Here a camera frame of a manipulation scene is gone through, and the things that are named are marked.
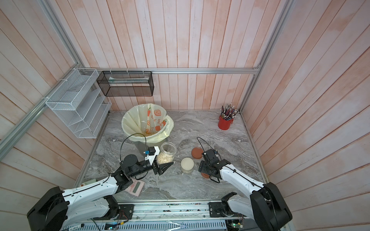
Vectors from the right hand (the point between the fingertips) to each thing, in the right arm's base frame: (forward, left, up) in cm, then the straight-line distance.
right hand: (206, 167), depth 89 cm
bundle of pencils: (+34, -17, +15) cm, 41 cm away
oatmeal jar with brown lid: (-5, +21, +28) cm, 35 cm away
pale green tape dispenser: (-11, +65, +5) cm, 66 cm away
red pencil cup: (+34, -17, +2) cm, 38 cm away
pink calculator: (-14, +41, +2) cm, 43 cm away
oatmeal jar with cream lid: (-1, +12, +7) cm, 13 cm away
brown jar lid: (+11, +5, -1) cm, 12 cm away
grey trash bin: (+13, +42, +2) cm, 44 cm away
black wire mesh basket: (+52, +57, +27) cm, 81 cm away
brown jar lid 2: (-6, +1, +2) cm, 6 cm away
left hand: (-3, +21, +19) cm, 29 cm away
